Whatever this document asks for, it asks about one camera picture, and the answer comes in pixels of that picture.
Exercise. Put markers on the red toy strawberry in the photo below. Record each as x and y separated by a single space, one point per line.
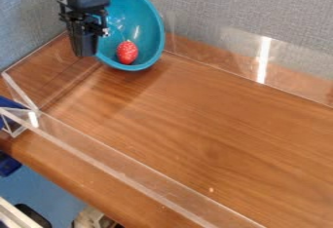
127 52

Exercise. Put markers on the blue plastic bowl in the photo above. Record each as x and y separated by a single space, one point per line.
133 21

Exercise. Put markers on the clear acrylic front barrier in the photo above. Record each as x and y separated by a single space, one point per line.
80 156

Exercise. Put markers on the white crumpled object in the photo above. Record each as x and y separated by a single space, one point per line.
90 218

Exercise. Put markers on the black and white equipment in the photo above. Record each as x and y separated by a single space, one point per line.
20 216

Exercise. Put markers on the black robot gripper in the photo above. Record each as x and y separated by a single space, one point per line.
85 19

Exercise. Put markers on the clear acrylic back barrier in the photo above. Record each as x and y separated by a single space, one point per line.
292 69

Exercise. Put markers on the blue table clamp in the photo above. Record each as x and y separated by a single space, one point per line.
8 163

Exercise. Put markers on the clear acrylic left barrier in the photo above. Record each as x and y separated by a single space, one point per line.
46 73

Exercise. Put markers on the clear acrylic barrier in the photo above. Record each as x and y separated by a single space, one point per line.
292 69
46 73
80 156

